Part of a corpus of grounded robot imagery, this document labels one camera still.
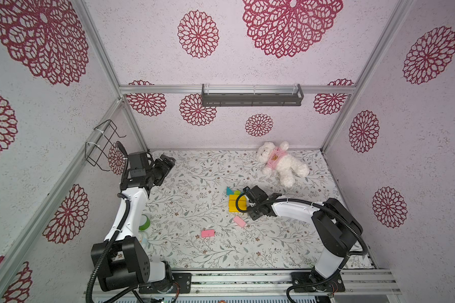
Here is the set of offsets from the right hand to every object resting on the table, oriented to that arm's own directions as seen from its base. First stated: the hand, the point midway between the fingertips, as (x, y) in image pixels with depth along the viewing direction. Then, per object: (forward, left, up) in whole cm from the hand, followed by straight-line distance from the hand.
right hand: (252, 207), depth 94 cm
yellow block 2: (-9, +9, +14) cm, 18 cm away
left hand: (+8, +36, +23) cm, 44 cm away
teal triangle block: (+9, +12, 0) cm, 15 cm away
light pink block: (-7, +6, -1) cm, 9 cm away
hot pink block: (-13, +21, 0) cm, 25 cm away
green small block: (+7, +8, +2) cm, 11 cm away
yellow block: (-6, +6, +14) cm, 16 cm away
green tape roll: (-12, +49, +2) cm, 51 cm away
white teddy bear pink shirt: (+27, -14, +6) cm, 32 cm away
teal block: (+2, +3, +13) cm, 14 cm away
